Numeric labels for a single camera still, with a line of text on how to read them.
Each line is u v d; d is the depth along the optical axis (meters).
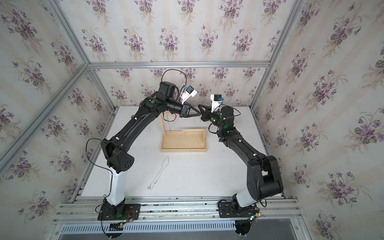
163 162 0.91
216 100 0.69
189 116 0.69
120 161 0.55
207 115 0.71
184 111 0.65
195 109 0.69
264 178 0.44
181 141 1.03
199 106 0.78
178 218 0.73
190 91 0.66
